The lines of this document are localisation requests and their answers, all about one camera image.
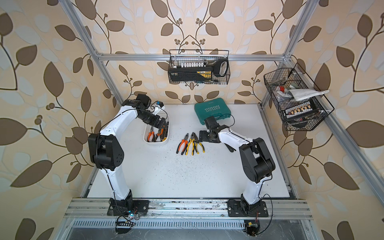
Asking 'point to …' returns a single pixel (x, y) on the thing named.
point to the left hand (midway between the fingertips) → (161, 122)
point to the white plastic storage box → (147, 129)
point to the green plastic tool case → (216, 107)
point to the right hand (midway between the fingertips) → (206, 137)
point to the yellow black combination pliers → (191, 139)
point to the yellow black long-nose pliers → (196, 142)
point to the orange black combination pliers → (185, 140)
